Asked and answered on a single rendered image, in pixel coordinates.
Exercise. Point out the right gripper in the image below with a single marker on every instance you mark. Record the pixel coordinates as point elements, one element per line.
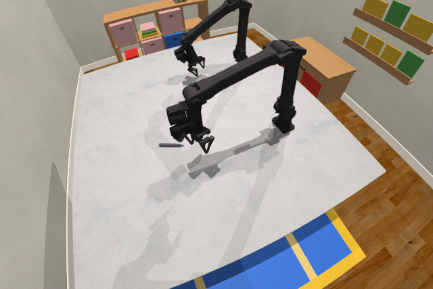
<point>196,60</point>

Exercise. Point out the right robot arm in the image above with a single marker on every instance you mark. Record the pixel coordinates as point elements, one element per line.
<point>228,6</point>

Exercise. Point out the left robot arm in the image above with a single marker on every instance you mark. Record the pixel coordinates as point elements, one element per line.
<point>279,52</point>

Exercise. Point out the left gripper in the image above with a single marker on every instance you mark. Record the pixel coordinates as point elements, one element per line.
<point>198,138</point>

